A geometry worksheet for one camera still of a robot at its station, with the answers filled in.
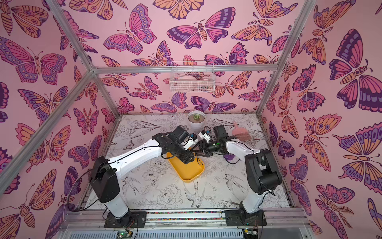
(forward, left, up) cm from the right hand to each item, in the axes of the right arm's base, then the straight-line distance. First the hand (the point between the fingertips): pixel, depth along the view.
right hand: (191, 154), depth 83 cm
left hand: (-1, 0, +1) cm, 1 cm away
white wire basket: (+40, 0, +20) cm, 44 cm away
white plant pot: (+29, -2, -2) cm, 29 cm away
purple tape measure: (+4, -25, -13) cm, 28 cm away
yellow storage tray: (-7, +3, -11) cm, 13 cm away
